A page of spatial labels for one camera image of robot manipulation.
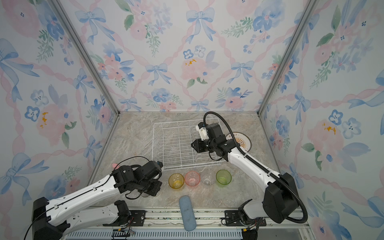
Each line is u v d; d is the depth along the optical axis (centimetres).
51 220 40
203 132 73
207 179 87
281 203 42
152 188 65
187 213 73
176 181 83
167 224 73
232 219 73
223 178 85
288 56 86
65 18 72
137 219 74
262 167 46
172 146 100
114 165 91
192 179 86
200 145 70
